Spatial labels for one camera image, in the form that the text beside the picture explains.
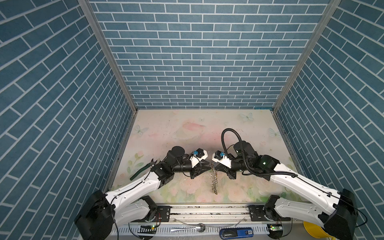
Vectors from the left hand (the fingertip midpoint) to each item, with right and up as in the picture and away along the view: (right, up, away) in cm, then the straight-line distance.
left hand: (208, 166), depth 72 cm
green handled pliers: (-38, -6, +17) cm, 42 cm away
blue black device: (+12, -27, -7) cm, 30 cm away
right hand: (+3, 0, +1) cm, 3 cm away
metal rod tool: (-4, -27, -3) cm, 28 cm away
